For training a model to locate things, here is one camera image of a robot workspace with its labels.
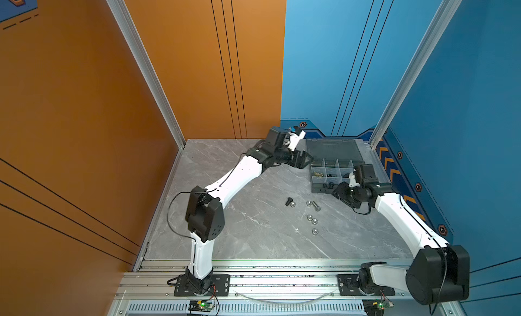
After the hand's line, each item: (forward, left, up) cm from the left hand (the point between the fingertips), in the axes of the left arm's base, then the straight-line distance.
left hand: (307, 154), depth 81 cm
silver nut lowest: (-22, -4, -25) cm, 33 cm away
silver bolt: (-10, -6, -25) cm, 28 cm away
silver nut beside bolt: (-9, +4, -25) cm, 27 cm away
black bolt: (-7, +5, -25) cm, 26 cm away
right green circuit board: (-47, -23, -26) cm, 59 cm away
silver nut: (-9, -3, -24) cm, 26 cm away
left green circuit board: (-48, +40, -27) cm, 68 cm away
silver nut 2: (-16, -3, -24) cm, 29 cm away
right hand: (-10, -13, -14) cm, 22 cm away
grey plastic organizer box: (+14, -19, -21) cm, 31 cm away
